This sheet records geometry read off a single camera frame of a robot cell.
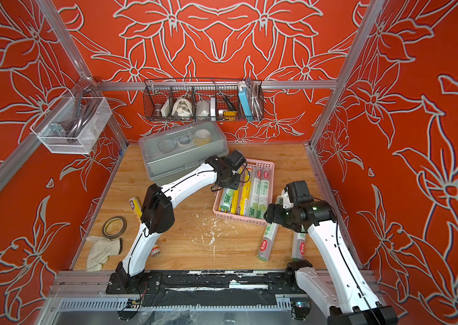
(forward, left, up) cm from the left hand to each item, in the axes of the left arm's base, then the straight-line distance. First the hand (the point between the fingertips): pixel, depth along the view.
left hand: (235, 182), depth 91 cm
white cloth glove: (-31, +54, -9) cm, 63 cm away
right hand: (-19, -14, +6) cm, 24 cm away
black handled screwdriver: (+31, +4, +21) cm, 37 cm away
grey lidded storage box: (+6, +30, +11) cm, 33 cm away
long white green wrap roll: (-23, -15, -6) cm, 28 cm away
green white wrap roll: (-1, -10, -6) cm, 11 cm away
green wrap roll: (-1, -14, -6) cm, 15 cm away
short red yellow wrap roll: (-12, +44, -7) cm, 47 cm away
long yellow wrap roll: (-7, 0, -7) cm, 10 cm away
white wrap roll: (-26, -26, -6) cm, 37 cm away
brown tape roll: (-21, +53, -10) cm, 58 cm away
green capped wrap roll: (-10, +3, +2) cm, 11 cm away
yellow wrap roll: (-2, -5, -7) cm, 8 cm away
